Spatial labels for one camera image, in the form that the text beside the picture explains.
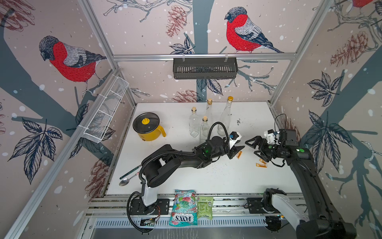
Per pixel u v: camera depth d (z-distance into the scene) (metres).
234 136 0.67
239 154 0.93
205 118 0.78
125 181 0.80
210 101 0.79
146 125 0.93
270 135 0.72
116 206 0.76
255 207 0.73
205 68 1.04
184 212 0.70
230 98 0.78
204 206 0.73
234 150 0.71
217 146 0.63
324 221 0.38
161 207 0.73
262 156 0.68
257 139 0.69
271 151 0.63
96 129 0.83
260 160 0.73
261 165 0.88
